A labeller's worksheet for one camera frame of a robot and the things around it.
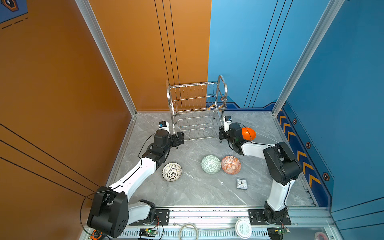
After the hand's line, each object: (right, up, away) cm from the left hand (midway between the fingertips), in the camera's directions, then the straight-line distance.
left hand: (177, 132), depth 84 cm
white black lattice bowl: (-3, -23, +3) cm, 24 cm away
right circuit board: (+52, -45, -15) cm, 71 cm away
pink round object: (+68, -47, -16) cm, 84 cm away
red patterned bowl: (+32, -20, +5) cm, 38 cm away
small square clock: (+36, -28, -2) cm, 46 cm away
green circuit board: (-12, -47, -14) cm, 50 cm away
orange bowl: (+47, -2, +18) cm, 50 cm away
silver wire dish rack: (+12, +14, -1) cm, 18 cm away
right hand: (+26, +3, +13) cm, 29 cm away
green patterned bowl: (+20, -20, +7) cm, 29 cm away
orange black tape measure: (-34, -46, -18) cm, 60 cm away
